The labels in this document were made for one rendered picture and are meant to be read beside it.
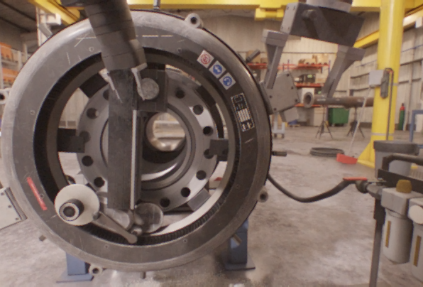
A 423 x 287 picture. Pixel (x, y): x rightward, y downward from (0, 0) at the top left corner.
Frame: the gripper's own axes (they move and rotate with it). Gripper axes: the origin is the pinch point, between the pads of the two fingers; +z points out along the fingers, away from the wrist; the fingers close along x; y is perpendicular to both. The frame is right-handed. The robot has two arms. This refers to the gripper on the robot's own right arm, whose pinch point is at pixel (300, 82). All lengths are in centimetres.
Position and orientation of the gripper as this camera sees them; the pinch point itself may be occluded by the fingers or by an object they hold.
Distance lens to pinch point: 51.2
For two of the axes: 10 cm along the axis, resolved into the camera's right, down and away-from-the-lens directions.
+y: 0.8, 5.1, -8.6
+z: -1.6, 8.6, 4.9
